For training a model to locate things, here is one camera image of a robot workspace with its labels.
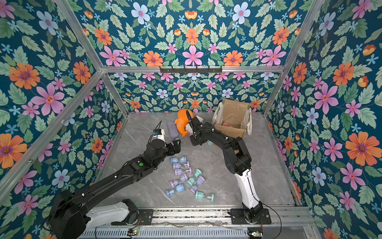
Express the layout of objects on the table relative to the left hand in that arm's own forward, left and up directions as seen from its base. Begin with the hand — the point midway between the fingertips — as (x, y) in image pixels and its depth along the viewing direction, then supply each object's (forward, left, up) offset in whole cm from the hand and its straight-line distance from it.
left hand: (176, 141), depth 79 cm
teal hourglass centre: (-11, -10, -18) cm, 24 cm away
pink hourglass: (+24, -33, -17) cm, 44 cm away
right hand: (+12, -13, -16) cm, 24 cm away
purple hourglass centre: (-16, +4, -17) cm, 24 cm away
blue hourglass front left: (-19, 0, -17) cm, 26 cm away
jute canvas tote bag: (+28, -39, -16) cm, 51 cm away
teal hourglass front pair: (-24, -10, -17) cm, 31 cm away
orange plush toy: (+28, -1, -14) cm, 31 cm away
